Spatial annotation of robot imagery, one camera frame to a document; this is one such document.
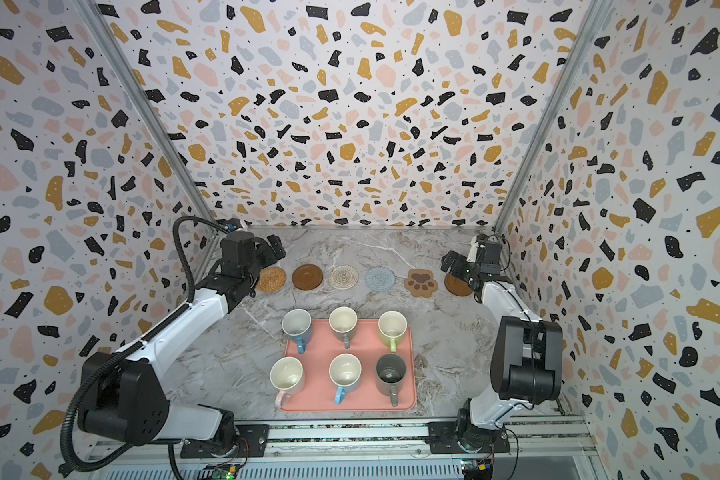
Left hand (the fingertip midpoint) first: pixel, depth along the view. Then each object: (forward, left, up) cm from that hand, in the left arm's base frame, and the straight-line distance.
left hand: (270, 238), depth 83 cm
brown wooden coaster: (+1, -58, -26) cm, 64 cm away
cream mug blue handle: (-29, -21, -24) cm, 43 cm away
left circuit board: (-51, +6, -25) cm, 57 cm away
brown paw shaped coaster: (+3, -46, -26) cm, 53 cm away
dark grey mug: (-29, -33, -22) cm, 50 cm away
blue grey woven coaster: (+4, -31, -26) cm, 41 cm away
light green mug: (-18, -34, -20) cm, 43 cm away
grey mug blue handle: (-16, -6, -21) cm, 27 cm away
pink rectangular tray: (-33, -13, -26) cm, 44 cm away
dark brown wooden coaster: (+5, -5, -25) cm, 26 cm away
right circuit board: (-52, -53, -26) cm, 79 cm away
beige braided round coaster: (+5, -18, -25) cm, 32 cm away
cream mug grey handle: (-15, -19, -22) cm, 33 cm away
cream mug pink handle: (-31, -5, -22) cm, 38 cm away
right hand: (+1, -54, -9) cm, 55 cm away
